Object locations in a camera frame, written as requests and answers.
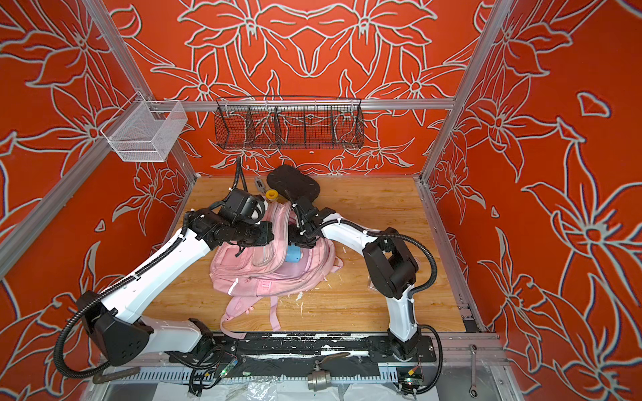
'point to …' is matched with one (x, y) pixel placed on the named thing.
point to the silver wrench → (473, 390)
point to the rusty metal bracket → (99, 378)
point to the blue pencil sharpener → (293, 253)
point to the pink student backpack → (252, 273)
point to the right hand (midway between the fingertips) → (284, 242)
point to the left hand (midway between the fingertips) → (275, 233)
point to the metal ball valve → (321, 379)
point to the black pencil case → (290, 184)
